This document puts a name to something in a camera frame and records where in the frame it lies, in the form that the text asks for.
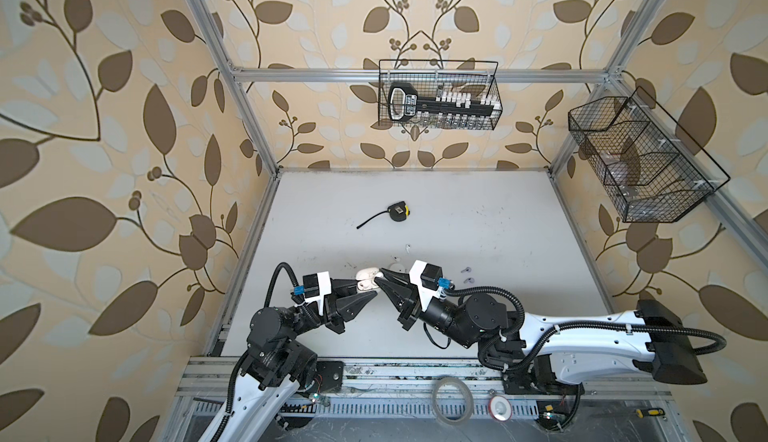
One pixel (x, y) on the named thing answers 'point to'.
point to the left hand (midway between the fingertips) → (373, 290)
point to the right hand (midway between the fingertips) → (381, 277)
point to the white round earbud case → (396, 258)
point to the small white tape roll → (499, 408)
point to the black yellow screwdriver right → (650, 412)
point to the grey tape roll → (469, 398)
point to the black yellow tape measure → (398, 211)
